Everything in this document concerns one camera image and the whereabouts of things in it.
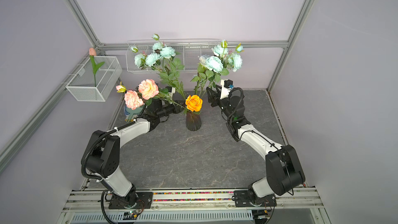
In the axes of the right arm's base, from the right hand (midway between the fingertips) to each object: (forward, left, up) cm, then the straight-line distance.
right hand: (211, 86), depth 76 cm
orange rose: (-14, +8, +3) cm, 16 cm away
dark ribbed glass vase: (-3, +10, -27) cm, 29 cm away
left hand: (-1, +12, -12) cm, 17 cm away
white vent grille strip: (-51, +59, -34) cm, 85 cm away
